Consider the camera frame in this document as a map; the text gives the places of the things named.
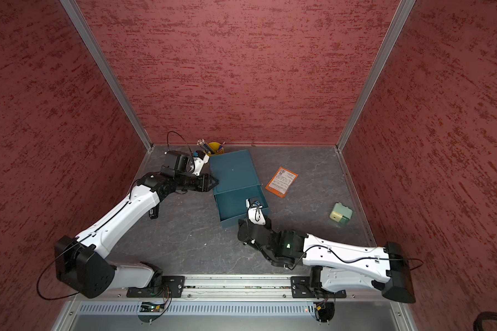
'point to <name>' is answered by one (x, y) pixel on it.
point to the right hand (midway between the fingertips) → (246, 224)
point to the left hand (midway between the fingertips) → (212, 186)
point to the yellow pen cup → (211, 148)
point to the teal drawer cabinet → (235, 180)
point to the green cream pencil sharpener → (341, 213)
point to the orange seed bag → (281, 181)
